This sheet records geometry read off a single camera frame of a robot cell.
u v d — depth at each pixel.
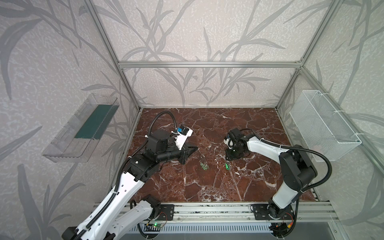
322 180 0.46
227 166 0.89
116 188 0.42
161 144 0.49
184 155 0.55
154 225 0.71
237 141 0.73
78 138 0.65
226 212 0.75
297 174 0.46
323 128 0.65
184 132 0.56
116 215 0.41
